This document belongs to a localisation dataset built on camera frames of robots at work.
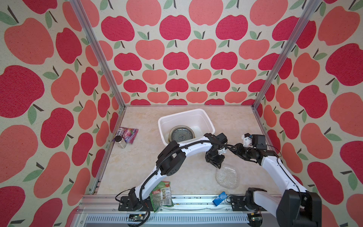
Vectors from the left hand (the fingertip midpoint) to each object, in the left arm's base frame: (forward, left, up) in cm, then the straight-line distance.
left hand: (221, 171), depth 83 cm
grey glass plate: (+26, +24, +2) cm, 36 cm away
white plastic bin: (+33, +15, +10) cm, 37 cm away
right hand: (+10, -8, +5) cm, 14 cm away
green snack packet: (-13, +35, -1) cm, 37 cm away
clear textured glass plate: (-2, -4, -3) cm, 5 cm away
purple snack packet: (+27, +62, -1) cm, 68 cm away
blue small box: (-14, +4, 0) cm, 15 cm away
